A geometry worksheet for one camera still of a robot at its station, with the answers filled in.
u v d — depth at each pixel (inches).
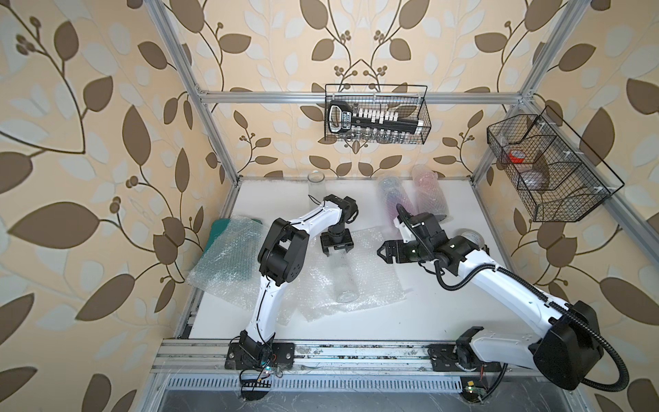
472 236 38.9
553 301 16.7
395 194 40.4
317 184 37.6
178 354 30.1
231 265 34.3
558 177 28.9
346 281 33.8
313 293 33.7
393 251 28.0
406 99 35.9
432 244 23.9
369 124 33.3
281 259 22.0
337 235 32.4
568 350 15.7
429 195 40.7
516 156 31.7
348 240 34.2
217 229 38.2
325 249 34.1
